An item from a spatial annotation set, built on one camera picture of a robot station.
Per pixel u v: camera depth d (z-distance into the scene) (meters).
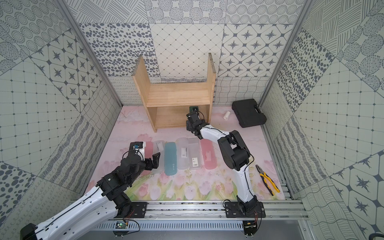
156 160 0.70
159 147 0.96
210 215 0.73
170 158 0.90
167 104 0.84
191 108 1.07
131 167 0.57
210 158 0.91
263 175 0.85
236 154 0.55
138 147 0.66
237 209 0.73
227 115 1.10
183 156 0.91
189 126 0.93
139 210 0.74
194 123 0.79
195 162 0.88
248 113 1.11
